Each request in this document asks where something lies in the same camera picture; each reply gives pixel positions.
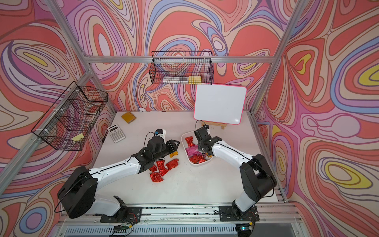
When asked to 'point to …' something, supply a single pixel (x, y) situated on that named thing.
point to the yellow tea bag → (173, 154)
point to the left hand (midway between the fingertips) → (180, 143)
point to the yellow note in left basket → (78, 137)
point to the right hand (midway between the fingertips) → (207, 146)
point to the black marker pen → (105, 135)
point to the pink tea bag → (193, 150)
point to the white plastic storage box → (195, 138)
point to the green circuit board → (121, 228)
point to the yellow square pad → (129, 117)
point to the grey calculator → (115, 133)
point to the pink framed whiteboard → (219, 103)
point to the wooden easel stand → (222, 125)
